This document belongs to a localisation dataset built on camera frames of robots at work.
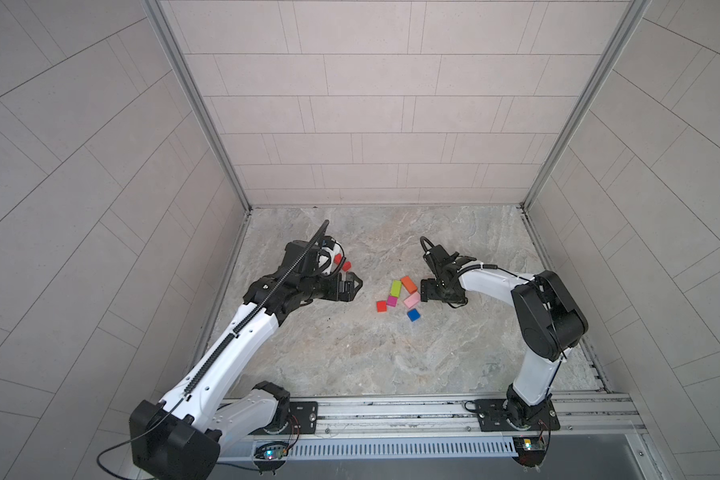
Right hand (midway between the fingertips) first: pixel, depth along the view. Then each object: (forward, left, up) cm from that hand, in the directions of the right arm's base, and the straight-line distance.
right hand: (432, 297), depth 95 cm
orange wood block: (+3, +7, +3) cm, 9 cm away
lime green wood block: (+2, +11, +3) cm, 12 cm away
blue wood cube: (-7, +7, +2) cm, 10 cm away
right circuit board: (-39, -15, 0) cm, 42 cm away
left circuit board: (-37, +43, +6) cm, 57 cm away
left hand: (-5, +23, +22) cm, 33 cm away
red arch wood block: (+12, +27, +4) cm, 30 cm away
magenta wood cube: (-2, +13, +3) cm, 14 cm away
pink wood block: (-2, +7, +3) cm, 8 cm away
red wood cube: (-3, +17, +2) cm, 17 cm away
